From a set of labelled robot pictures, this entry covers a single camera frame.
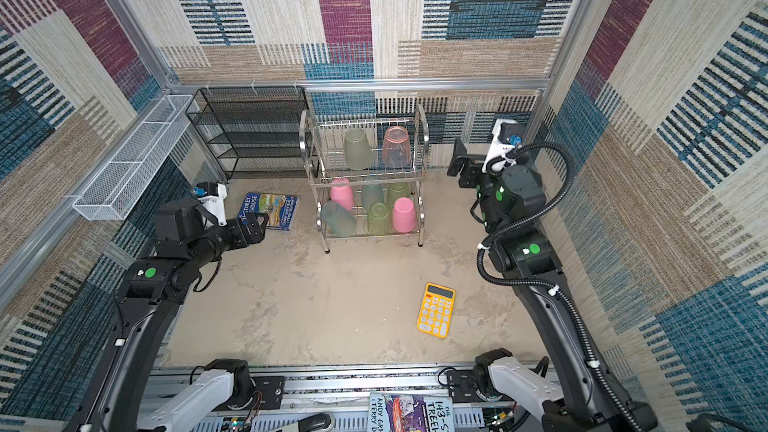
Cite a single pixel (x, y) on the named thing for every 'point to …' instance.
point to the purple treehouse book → (405, 411)
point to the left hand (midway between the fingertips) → (251, 214)
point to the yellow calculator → (436, 309)
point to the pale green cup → (357, 150)
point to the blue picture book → (279, 209)
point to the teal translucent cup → (372, 193)
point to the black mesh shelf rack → (254, 132)
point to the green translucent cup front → (378, 219)
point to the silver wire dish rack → (367, 174)
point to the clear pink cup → (396, 148)
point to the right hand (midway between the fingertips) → (480, 145)
